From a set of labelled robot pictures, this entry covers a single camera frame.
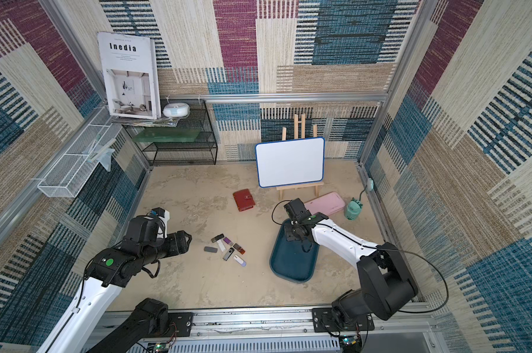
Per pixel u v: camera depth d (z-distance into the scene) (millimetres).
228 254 892
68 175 717
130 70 774
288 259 996
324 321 731
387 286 425
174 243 638
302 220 662
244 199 1047
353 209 935
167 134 996
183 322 743
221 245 913
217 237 939
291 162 945
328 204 1039
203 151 1191
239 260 870
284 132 907
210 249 899
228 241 920
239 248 906
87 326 427
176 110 866
